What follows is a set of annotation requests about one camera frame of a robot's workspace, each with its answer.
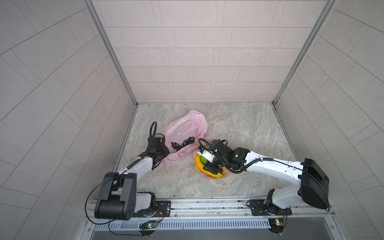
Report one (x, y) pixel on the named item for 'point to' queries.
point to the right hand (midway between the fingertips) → (204, 166)
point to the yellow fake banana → (200, 166)
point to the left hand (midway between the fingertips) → (170, 146)
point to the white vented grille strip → (228, 223)
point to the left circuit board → (148, 225)
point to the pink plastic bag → (193, 124)
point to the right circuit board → (278, 225)
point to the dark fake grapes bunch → (177, 146)
